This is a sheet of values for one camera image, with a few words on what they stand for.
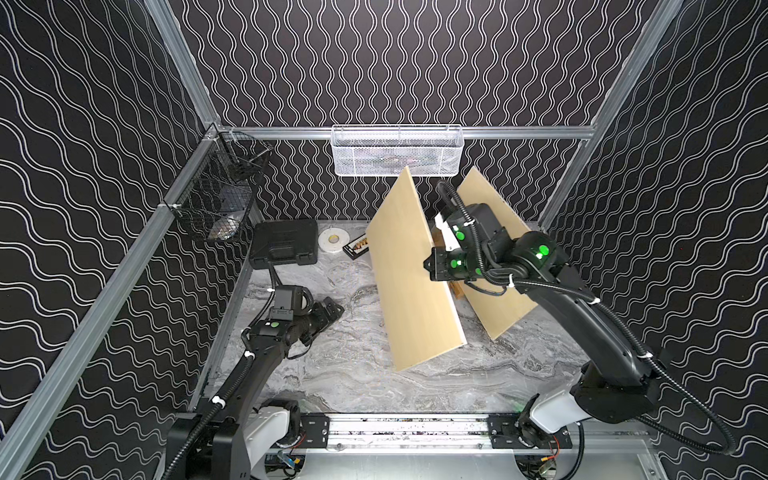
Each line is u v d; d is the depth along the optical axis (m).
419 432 0.76
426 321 0.65
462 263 0.52
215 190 0.93
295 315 0.65
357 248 1.11
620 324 0.40
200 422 0.40
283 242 1.04
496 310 0.86
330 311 0.76
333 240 1.14
